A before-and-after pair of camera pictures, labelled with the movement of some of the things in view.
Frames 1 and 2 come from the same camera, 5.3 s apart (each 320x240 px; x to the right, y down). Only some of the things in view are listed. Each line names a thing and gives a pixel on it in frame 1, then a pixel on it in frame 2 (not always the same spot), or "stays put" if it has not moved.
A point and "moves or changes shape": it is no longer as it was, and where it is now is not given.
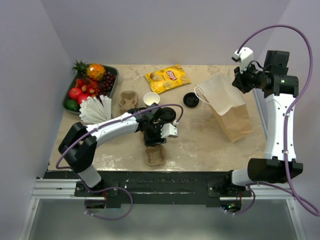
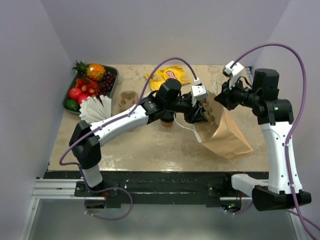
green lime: [72, 105] stays put
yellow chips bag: [164, 79] stays put
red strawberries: [89, 87] stays put
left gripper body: [152, 135] -> [189, 115]
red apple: [74, 92] stays put
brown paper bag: [227, 105] moves or changes shape
